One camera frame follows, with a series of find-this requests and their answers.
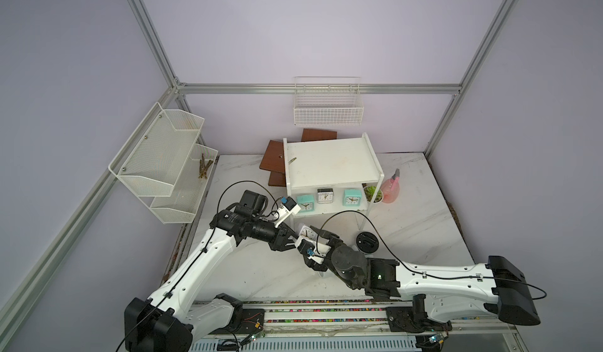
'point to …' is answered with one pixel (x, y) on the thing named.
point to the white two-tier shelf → (331, 177)
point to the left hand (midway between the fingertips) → (298, 245)
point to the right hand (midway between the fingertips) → (310, 235)
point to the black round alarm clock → (367, 242)
